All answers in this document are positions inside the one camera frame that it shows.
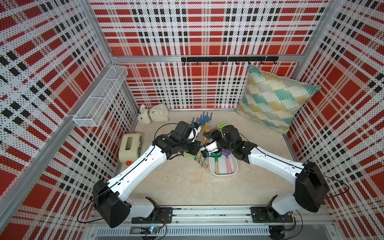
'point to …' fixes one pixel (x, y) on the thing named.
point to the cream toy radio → (130, 146)
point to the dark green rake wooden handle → (216, 156)
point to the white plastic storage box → (222, 166)
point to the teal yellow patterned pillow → (272, 101)
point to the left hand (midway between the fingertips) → (200, 147)
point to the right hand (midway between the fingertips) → (209, 133)
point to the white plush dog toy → (157, 113)
